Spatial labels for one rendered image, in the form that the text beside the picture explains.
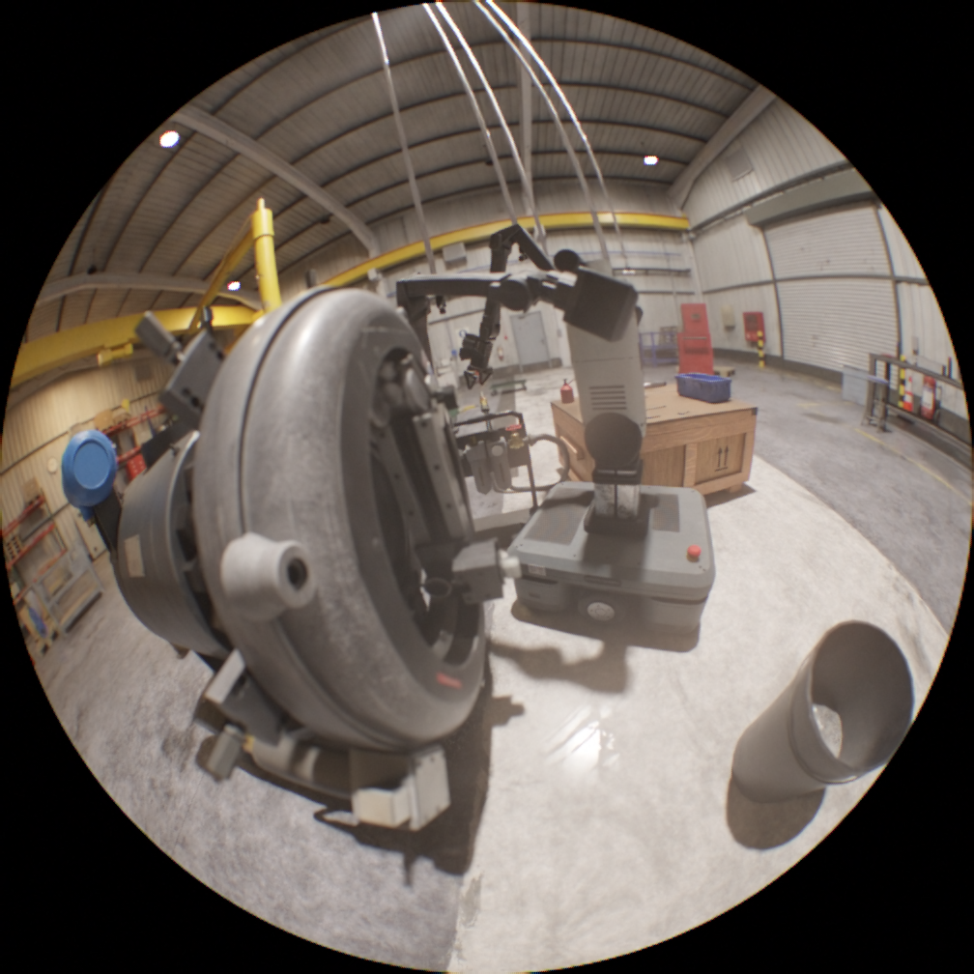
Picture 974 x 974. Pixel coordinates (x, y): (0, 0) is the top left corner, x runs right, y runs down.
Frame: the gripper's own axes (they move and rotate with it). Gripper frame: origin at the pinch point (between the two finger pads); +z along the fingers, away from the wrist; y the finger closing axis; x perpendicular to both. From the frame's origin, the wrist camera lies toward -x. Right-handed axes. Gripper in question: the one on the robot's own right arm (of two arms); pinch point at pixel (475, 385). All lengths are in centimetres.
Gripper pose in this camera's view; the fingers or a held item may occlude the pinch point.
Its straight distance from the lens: 129.5
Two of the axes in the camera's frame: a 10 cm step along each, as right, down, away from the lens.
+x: 8.3, 4.9, -2.6
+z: -2.4, 7.4, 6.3
